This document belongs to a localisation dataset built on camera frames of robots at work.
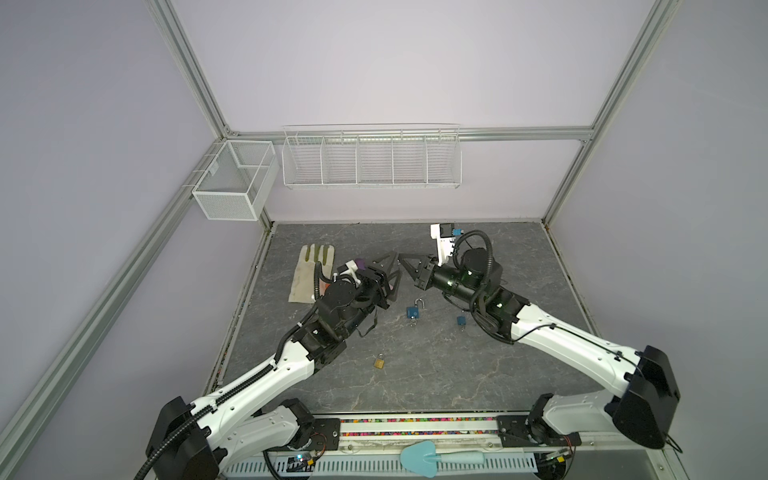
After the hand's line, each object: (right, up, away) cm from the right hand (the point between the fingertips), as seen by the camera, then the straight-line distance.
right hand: (397, 260), depth 67 cm
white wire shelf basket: (-8, +34, +32) cm, 47 cm away
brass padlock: (-5, -30, +19) cm, 36 cm away
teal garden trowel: (+6, -47, +3) cm, 47 cm away
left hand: (+1, -1, 0) cm, 2 cm away
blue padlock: (+6, -18, +29) cm, 34 cm away
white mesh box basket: (-55, +26, +35) cm, 70 cm away
